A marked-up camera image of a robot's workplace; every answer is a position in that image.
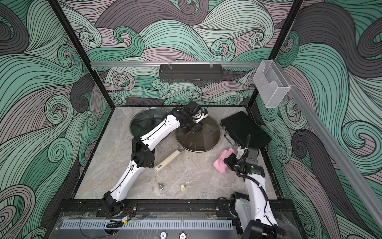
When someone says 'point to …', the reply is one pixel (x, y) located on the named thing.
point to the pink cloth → (220, 163)
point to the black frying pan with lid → (144, 119)
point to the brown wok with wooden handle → (170, 158)
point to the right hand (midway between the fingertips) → (224, 159)
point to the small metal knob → (160, 186)
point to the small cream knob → (182, 188)
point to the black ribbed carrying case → (238, 126)
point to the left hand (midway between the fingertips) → (198, 124)
